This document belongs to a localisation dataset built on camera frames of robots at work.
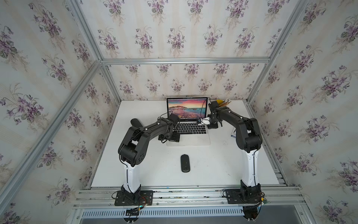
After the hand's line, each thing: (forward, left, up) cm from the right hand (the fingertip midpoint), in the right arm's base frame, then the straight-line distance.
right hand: (211, 122), depth 105 cm
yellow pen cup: (+11, -5, +12) cm, 17 cm away
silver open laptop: (+4, +16, +9) cm, 19 cm away
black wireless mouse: (-32, +20, +2) cm, 38 cm away
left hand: (-16, +29, 0) cm, 33 cm away
